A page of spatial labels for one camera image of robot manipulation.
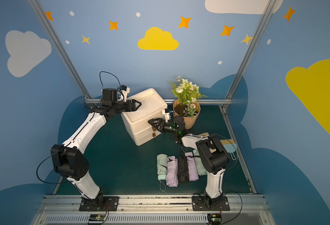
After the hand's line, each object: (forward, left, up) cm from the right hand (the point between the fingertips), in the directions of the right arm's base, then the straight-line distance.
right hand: (151, 122), depth 84 cm
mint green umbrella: (-17, -8, -17) cm, 25 cm away
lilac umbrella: (-28, -14, -16) cm, 35 cm away
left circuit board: (-48, +24, -22) cm, 58 cm away
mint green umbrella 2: (-21, -32, -17) cm, 42 cm away
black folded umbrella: (-22, -21, -16) cm, 34 cm away
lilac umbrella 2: (-21, -27, -18) cm, 39 cm away
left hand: (+9, +9, +8) cm, 16 cm away
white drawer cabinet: (-3, +8, +3) cm, 9 cm away
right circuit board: (-44, -38, -24) cm, 63 cm away
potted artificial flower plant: (+21, -23, -3) cm, 31 cm away
